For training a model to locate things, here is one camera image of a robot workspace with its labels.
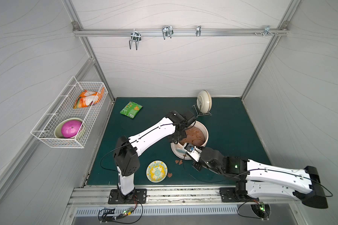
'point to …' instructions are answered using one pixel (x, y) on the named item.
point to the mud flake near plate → (169, 175)
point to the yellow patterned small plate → (157, 171)
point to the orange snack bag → (88, 98)
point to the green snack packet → (131, 109)
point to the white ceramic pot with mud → (197, 134)
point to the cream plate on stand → (204, 101)
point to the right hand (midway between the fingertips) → (188, 150)
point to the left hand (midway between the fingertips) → (180, 140)
